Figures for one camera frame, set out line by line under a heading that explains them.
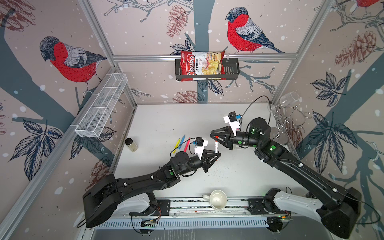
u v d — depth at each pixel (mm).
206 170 615
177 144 973
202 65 878
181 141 983
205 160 606
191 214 728
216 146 646
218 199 755
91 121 714
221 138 629
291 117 1033
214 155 667
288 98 880
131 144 890
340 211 372
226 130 607
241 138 570
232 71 948
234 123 556
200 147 610
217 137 632
